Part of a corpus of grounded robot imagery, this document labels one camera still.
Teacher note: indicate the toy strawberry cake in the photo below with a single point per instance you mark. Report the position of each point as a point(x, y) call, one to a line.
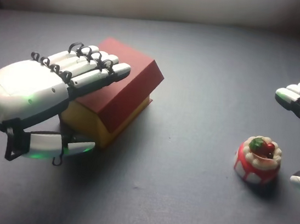
point(256, 163)

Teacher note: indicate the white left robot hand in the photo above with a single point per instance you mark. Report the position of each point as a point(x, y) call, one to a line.
point(28, 87)

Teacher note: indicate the grey table cloth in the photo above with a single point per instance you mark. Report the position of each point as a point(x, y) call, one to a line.
point(155, 201)

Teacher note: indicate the red lidded yellow box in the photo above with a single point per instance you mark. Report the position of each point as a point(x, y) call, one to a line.
point(120, 86)

